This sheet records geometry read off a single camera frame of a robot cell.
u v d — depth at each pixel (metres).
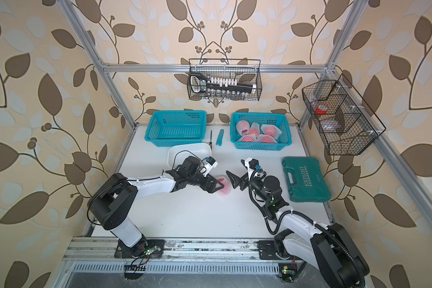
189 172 0.73
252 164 0.66
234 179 0.71
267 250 0.74
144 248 0.69
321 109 0.81
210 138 1.15
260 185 0.69
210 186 0.79
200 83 0.84
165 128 1.19
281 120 1.12
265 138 1.05
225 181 0.85
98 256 0.74
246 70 0.91
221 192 0.85
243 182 0.69
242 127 1.09
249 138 1.05
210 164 0.80
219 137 1.16
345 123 0.74
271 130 1.08
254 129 1.09
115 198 0.51
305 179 0.89
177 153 0.81
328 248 0.42
